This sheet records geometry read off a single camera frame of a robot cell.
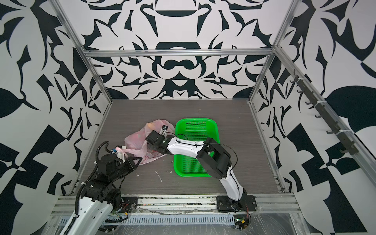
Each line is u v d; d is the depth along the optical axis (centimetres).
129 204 74
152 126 96
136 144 85
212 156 53
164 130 81
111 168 61
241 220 71
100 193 55
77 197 53
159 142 69
